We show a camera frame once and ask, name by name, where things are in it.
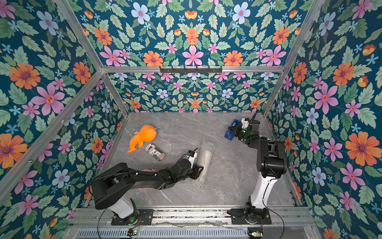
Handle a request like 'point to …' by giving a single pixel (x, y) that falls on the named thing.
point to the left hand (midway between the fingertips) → (203, 168)
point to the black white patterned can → (153, 151)
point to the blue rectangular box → (230, 134)
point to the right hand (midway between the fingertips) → (233, 125)
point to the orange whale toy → (147, 134)
